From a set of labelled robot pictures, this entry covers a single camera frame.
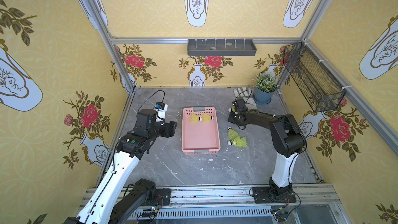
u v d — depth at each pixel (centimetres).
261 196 73
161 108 63
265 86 100
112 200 39
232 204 73
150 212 72
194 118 99
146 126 52
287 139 52
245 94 119
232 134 95
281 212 73
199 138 96
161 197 72
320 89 83
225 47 92
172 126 65
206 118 100
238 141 88
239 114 79
